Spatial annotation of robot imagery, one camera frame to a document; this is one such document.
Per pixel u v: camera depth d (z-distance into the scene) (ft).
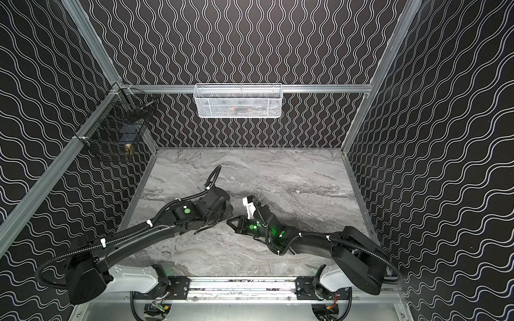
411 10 2.26
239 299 2.40
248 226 2.27
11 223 1.66
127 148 2.69
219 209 1.99
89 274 1.26
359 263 1.41
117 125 3.09
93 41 2.51
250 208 2.43
